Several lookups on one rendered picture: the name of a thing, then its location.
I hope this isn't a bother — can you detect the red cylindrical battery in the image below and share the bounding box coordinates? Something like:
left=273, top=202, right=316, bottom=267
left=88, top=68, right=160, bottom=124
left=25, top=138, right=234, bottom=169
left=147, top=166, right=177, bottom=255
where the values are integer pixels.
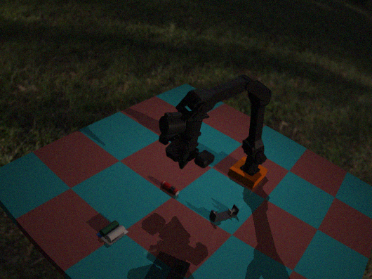
left=161, top=181, right=179, bottom=196

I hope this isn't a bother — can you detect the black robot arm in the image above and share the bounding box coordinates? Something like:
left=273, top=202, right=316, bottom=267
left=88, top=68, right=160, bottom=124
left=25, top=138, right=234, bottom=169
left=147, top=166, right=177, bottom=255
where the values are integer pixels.
left=159, top=74, right=272, bottom=176

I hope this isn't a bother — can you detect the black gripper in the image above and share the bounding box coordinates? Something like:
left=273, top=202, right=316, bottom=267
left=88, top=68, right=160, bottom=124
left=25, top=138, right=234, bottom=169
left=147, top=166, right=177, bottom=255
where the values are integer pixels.
left=159, top=132, right=215, bottom=169

